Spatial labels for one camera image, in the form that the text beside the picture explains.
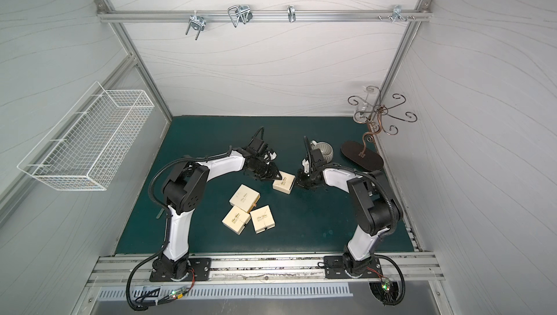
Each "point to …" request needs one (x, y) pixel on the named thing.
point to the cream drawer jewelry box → (286, 183)
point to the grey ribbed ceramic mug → (326, 149)
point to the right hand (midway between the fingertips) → (296, 182)
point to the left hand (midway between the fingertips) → (280, 179)
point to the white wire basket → (85, 149)
